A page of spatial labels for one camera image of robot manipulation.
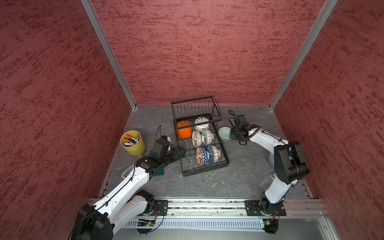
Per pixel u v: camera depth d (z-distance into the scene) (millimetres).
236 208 758
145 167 557
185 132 970
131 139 880
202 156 812
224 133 1004
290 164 481
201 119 1100
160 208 741
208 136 897
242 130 721
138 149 837
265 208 663
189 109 903
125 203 473
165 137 770
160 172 890
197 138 896
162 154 629
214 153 829
